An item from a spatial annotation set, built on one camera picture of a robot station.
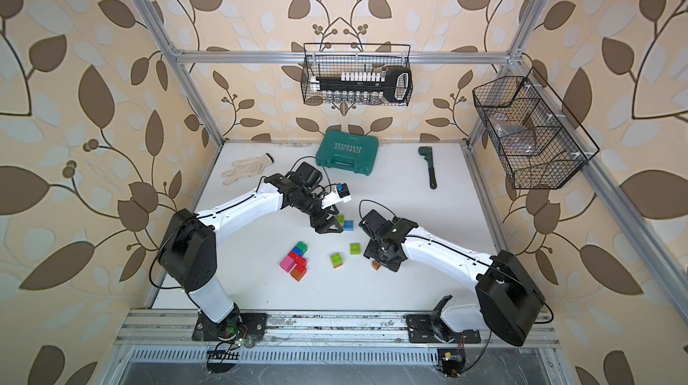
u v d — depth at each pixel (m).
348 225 0.94
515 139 0.70
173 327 0.76
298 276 0.83
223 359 0.72
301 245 0.88
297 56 0.89
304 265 0.86
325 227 0.75
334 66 0.93
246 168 1.11
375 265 0.85
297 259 0.85
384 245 0.59
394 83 0.83
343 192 0.74
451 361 0.72
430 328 0.65
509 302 0.41
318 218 0.74
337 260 0.85
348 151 1.12
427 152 1.16
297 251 0.87
